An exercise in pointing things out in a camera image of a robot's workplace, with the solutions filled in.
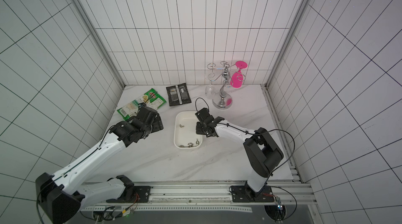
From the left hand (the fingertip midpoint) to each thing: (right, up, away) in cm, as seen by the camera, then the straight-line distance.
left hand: (153, 126), depth 79 cm
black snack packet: (+8, +17, +32) cm, 37 cm away
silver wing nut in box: (+12, -3, +18) cm, 22 cm away
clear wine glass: (+31, +20, +14) cm, 39 cm away
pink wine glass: (+48, +27, +19) cm, 58 cm away
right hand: (+21, -4, +11) cm, 24 cm away
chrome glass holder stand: (+40, +13, +31) cm, 52 cm away
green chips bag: (-12, +14, +32) cm, 37 cm away
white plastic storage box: (+16, -7, +11) cm, 20 cm away
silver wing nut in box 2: (+23, -11, +11) cm, 28 cm away
